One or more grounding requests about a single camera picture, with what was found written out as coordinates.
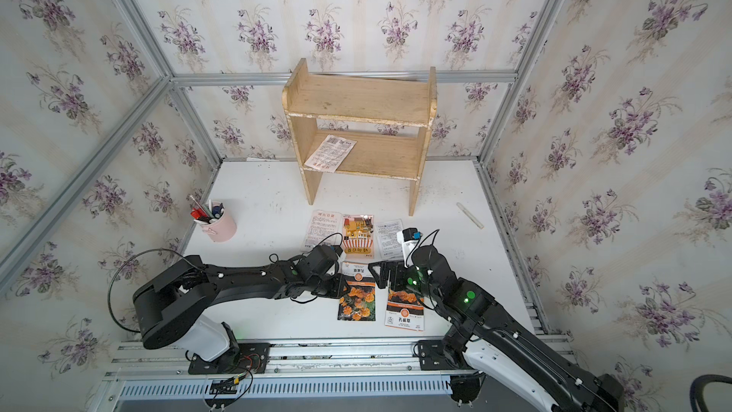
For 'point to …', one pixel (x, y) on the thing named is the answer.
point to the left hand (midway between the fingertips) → (353, 294)
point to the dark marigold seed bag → (360, 303)
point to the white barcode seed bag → (322, 224)
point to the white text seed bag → (389, 243)
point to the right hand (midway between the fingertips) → (384, 267)
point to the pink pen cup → (213, 221)
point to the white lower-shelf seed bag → (331, 154)
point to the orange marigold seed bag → (404, 310)
